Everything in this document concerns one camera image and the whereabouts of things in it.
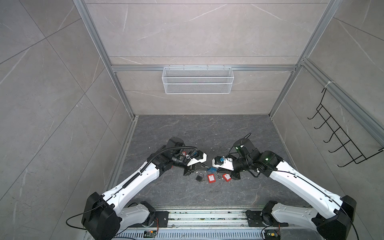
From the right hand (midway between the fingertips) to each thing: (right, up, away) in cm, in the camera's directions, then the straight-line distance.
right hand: (219, 167), depth 72 cm
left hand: (-7, +2, -2) cm, 8 cm away
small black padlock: (-9, -11, +16) cm, 21 cm away
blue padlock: (-4, 0, -4) cm, 6 cm away
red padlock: (-2, -10, +14) cm, 17 cm away
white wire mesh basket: (-10, +52, +28) cm, 60 cm away
